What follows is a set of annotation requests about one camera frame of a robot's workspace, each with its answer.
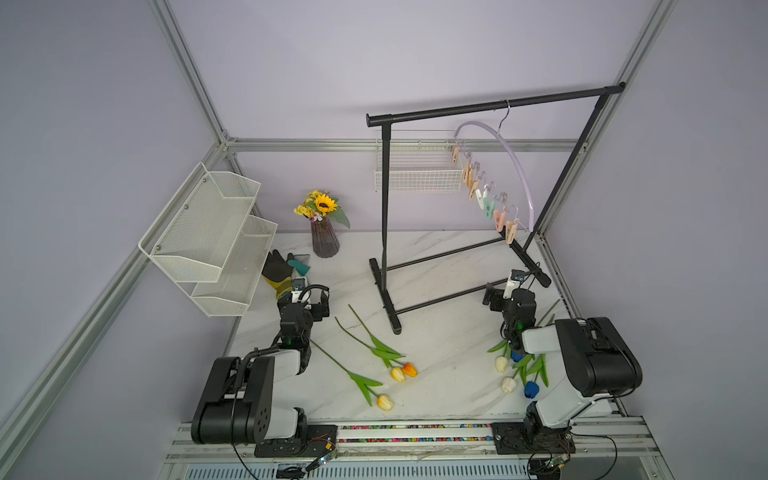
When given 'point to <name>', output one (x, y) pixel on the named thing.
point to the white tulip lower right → (509, 384)
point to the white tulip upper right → (501, 361)
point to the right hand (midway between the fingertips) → (503, 289)
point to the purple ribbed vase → (324, 240)
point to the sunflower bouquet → (318, 204)
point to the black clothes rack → (523, 252)
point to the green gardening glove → (299, 267)
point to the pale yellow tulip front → (385, 403)
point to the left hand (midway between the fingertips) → (307, 296)
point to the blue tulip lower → (531, 387)
